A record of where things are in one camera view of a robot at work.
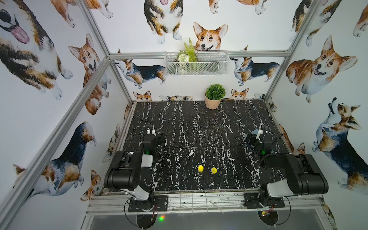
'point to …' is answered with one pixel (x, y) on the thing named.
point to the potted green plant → (213, 95)
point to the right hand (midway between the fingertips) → (256, 130)
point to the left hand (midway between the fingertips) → (155, 129)
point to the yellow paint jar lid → (213, 170)
